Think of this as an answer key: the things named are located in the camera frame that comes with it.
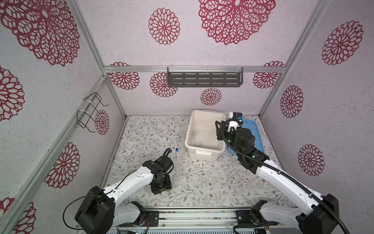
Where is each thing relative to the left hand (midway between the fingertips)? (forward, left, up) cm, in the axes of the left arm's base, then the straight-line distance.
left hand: (166, 192), depth 79 cm
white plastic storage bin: (+39, -22, -4) cm, 45 cm away
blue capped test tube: (+19, -2, +8) cm, 20 cm away
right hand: (+25, -28, +31) cm, 48 cm away
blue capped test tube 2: (+19, -6, +11) cm, 23 cm away
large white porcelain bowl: (+33, -20, -2) cm, 38 cm away
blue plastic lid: (+50, -62, -2) cm, 79 cm away
